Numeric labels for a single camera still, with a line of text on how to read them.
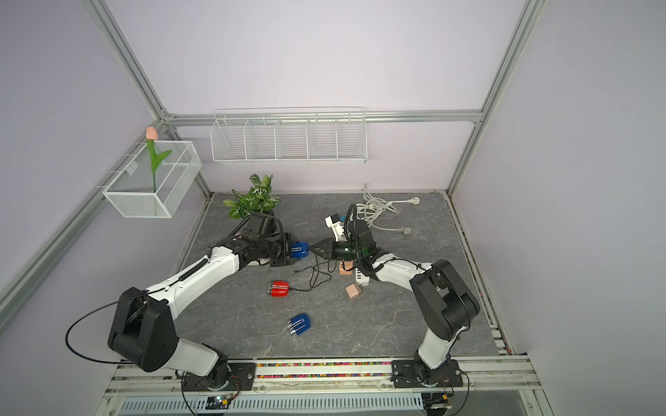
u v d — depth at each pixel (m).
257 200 0.86
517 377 0.74
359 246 0.69
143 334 0.42
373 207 1.08
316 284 0.91
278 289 0.89
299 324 0.81
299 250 0.83
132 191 0.74
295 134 0.99
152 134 0.83
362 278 0.91
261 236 0.68
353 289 0.89
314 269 0.96
